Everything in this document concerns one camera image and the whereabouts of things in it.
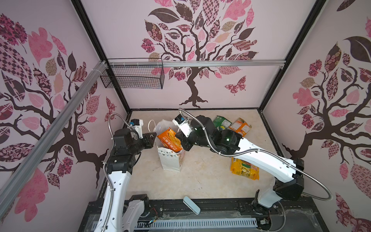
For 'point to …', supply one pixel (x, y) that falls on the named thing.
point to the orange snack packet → (169, 140)
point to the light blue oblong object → (189, 203)
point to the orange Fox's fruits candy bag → (240, 126)
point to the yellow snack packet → (239, 167)
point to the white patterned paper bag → (171, 160)
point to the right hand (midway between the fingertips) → (175, 133)
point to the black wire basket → (134, 73)
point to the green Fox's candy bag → (221, 123)
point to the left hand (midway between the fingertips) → (155, 137)
